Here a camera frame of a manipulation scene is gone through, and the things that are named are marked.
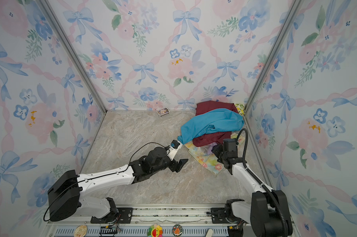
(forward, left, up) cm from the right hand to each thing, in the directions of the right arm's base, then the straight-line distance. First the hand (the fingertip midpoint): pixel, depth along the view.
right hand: (215, 147), depth 89 cm
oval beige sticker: (-42, +68, -8) cm, 80 cm away
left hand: (-10, +19, +10) cm, 24 cm away
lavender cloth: (+3, +2, -4) cm, 6 cm away
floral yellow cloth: (-6, +2, -9) cm, 11 cm away
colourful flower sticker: (-41, +32, -7) cm, 53 cm away
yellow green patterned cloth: (+38, -25, -3) cm, 46 cm away
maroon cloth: (+8, -6, -1) cm, 10 cm away
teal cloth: (+21, -7, +3) cm, 22 cm away
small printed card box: (+36, +36, -6) cm, 51 cm away
